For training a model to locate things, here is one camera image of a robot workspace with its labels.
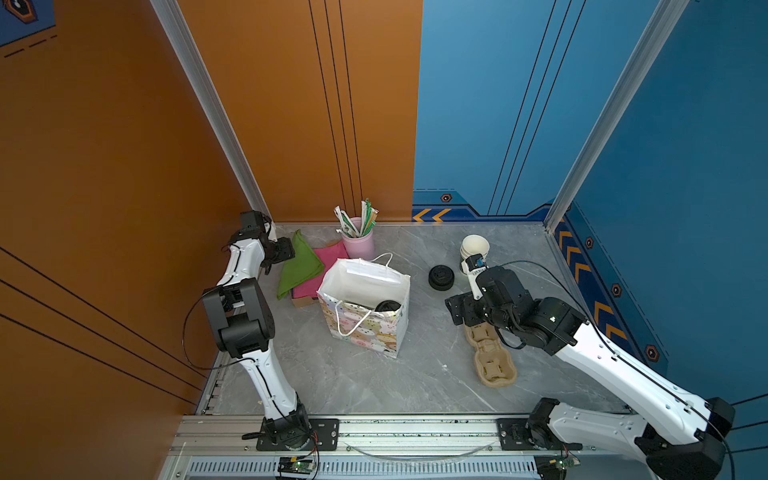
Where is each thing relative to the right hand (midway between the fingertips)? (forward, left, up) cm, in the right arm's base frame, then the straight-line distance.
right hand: (457, 298), depth 72 cm
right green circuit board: (-31, -25, -24) cm, 46 cm away
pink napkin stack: (+30, +40, -18) cm, 53 cm away
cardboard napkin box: (+10, +44, -18) cm, 49 cm away
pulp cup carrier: (-8, -12, -22) cm, 26 cm away
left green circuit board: (-31, +40, -24) cm, 56 cm away
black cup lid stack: (+20, 0, -19) cm, 27 cm away
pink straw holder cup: (+30, +27, -14) cm, 43 cm away
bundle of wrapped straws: (+33, +24, -3) cm, 41 cm away
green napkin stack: (+23, +47, -15) cm, 54 cm away
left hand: (+26, +52, -10) cm, 59 cm away
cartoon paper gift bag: (+10, +29, -11) cm, 32 cm away
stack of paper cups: (+28, -11, -12) cm, 32 cm away
